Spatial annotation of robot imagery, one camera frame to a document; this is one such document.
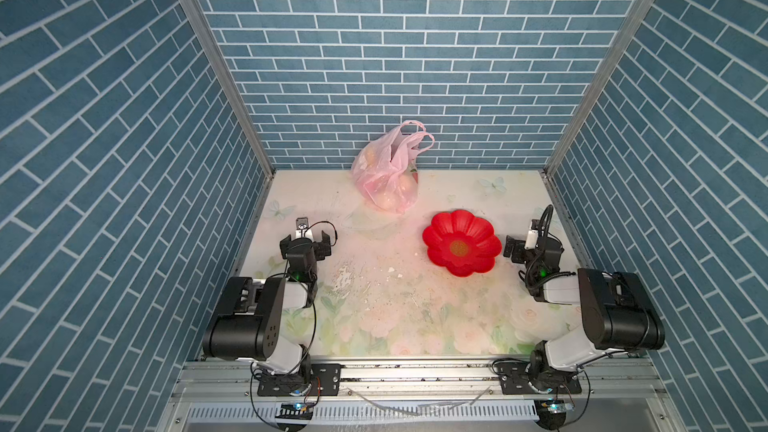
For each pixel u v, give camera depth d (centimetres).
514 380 73
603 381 75
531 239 84
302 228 78
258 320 45
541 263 73
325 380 74
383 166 102
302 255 70
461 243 99
